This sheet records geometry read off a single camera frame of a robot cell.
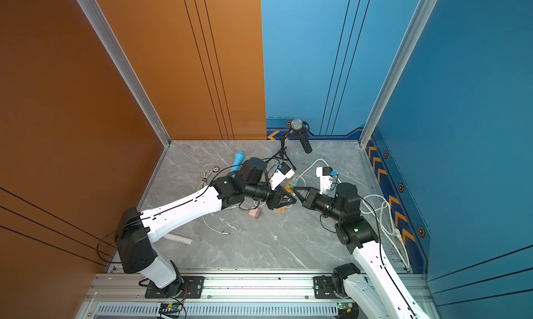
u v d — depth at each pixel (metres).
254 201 0.65
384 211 0.96
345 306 0.72
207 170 1.07
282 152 1.05
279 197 0.62
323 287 0.72
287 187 0.65
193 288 0.74
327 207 0.60
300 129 0.93
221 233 0.87
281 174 0.64
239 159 1.09
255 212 0.89
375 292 0.42
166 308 0.72
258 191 0.62
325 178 0.64
